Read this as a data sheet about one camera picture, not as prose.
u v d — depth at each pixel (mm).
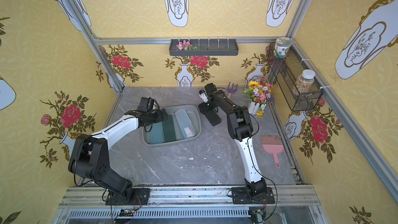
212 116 1024
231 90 1203
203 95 1000
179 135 951
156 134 943
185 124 976
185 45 878
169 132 948
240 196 733
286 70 976
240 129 639
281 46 850
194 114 1027
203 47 918
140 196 737
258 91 948
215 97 795
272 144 908
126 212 731
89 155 497
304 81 657
